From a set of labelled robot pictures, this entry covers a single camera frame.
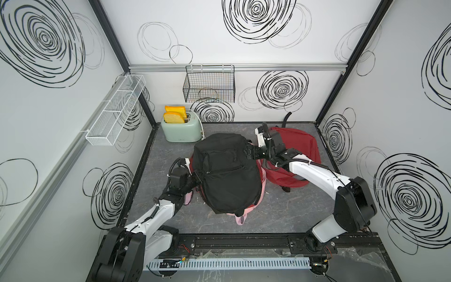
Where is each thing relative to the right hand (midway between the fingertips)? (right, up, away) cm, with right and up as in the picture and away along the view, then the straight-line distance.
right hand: (249, 148), depth 85 cm
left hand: (-22, -12, +1) cm, 25 cm away
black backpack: (-9, -17, 0) cm, 19 cm away
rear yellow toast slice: (-38, +21, +12) cm, 45 cm away
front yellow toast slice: (-41, +16, +11) cm, 45 cm away
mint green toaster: (-33, +9, +17) cm, 38 cm away
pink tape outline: (-5, -33, -5) cm, 33 cm away
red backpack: (+37, +1, +20) cm, 42 cm away
